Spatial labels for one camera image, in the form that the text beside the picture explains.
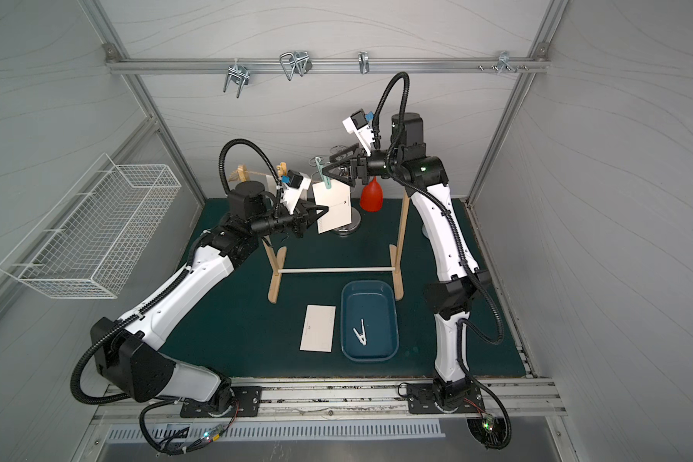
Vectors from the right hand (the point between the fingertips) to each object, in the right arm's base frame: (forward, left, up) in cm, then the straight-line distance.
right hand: (325, 165), depth 65 cm
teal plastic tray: (-19, -11, -45) cm, 50 cm away
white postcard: (-21, +4, -45) cm, 50 cm away
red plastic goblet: (+18, -11, -27) cm, 35 cm away
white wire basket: (-15, +57, -13) cm, 60 cm away
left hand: (-5, +1, -10) cm, 11 cm away
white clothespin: (-23, -9, -45) cm, 51 cm away
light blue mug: (+18, -32, -46) cm, 59 cm away
